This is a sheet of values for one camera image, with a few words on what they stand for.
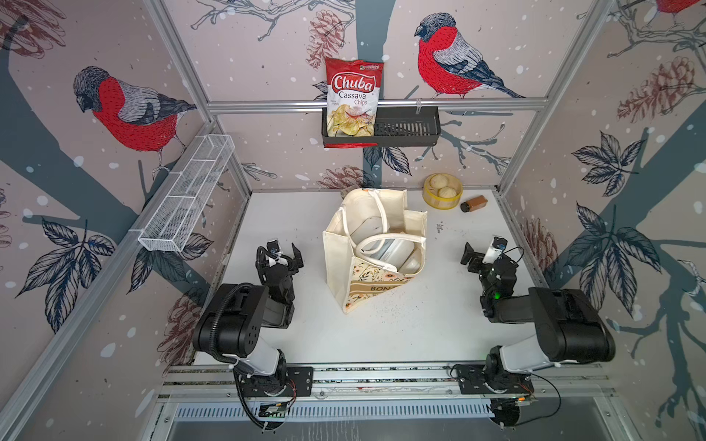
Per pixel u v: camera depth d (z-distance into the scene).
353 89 0.83
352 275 0.70
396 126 1.07
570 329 0.44
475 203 1.12
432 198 1.14
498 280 0.69
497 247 0.77
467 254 0.90
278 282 0.68
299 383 0.73
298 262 0.83
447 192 1.12
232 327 0.45
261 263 0.81
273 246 0.76
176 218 0.73
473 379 0.73
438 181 1.15
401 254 0.84
